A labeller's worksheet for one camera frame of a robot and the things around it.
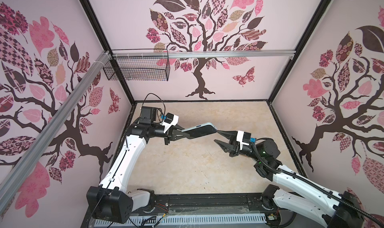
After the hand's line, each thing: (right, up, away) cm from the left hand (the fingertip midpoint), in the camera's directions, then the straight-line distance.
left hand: (188, 135), depth 64 cm
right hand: (+12, +1, -5) cm, 14 cm away
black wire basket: (-44, +48, +58) cm, 87 cm away
